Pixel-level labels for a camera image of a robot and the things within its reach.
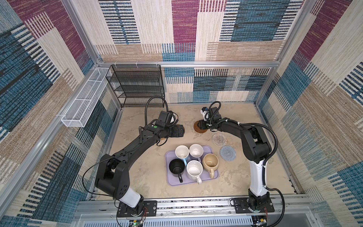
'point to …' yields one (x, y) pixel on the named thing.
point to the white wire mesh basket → (80, 109)
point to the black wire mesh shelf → (134, 84)
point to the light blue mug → (182, 152)
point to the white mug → (194, 169)
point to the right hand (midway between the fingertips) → (200, 124)
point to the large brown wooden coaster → (197, 129)
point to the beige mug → (210, 162)
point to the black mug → (177, 167)
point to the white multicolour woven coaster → (219, 139)
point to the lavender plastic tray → (207, 150)
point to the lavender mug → (196, 150)
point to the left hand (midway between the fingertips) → (178, 129)
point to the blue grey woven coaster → (228, 153)
